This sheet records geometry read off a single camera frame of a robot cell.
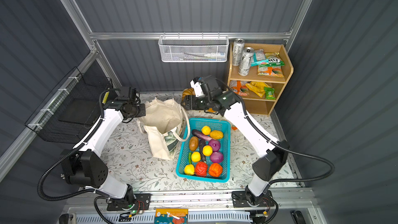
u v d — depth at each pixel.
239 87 0.96
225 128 0.91
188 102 0.63
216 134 0.91
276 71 0.83
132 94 0.68
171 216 0.70
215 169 0.77
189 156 0.86
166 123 1.01
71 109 0.74
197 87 0.66
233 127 0.88
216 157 0.82
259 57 0.89
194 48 1.24
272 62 0.86
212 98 0.54
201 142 0.89
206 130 0.91
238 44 0.81
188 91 1.17
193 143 0.88
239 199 0.73
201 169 0.77
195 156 0.84
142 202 0.72
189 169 0.79
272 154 0.42
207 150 0.84
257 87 0.96
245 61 0.77
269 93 0.94
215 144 0.86
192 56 0.92
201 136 0.93
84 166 0.42
